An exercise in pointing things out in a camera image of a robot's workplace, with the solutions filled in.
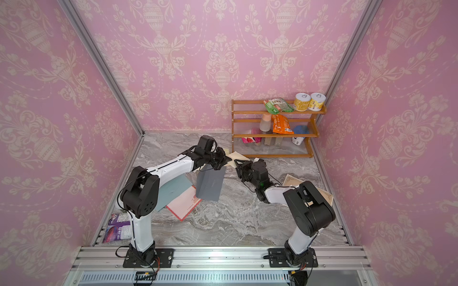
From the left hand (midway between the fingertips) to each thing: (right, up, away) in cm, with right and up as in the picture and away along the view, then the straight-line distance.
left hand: (234, 158), depth 90 cm
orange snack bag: (+26, +18, +9) cm, 33 cm away
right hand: (0, -1, -2) cm, 2 cm away
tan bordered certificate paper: (+32, -13, +7) cm, 35 cm away
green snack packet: (+21, +26, -2) cm, 33 cm away
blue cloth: (+41, +17, +19) cm, 48 cm away
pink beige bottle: (+18, +19, +9) cm, 27 cm away
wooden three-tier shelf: (+8, +27, +23) cm, 36 cm away
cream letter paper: (0, +1, +6) cm, 6 cm away
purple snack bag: (-51, -31, -11) cm, 61 cm away
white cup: (+39, +10, +19) cm, 45 cm away
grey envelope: (-14, -14, +7) cm, 21 cm away
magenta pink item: (+13, +16, +15) cm, 25 cm away
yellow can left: (+33, +28, -3) cm, 44 cm away
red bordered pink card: (-25, -24, 0) cm, 35 cm away
